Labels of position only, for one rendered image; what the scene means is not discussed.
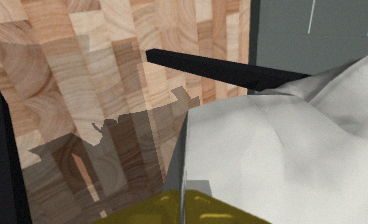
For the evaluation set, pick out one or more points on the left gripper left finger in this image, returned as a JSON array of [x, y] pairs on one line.
[[163, 208]]

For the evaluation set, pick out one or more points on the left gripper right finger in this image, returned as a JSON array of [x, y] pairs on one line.
[[203, 209]]

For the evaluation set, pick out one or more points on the white pillow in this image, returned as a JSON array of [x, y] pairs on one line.
[[297, 154]]

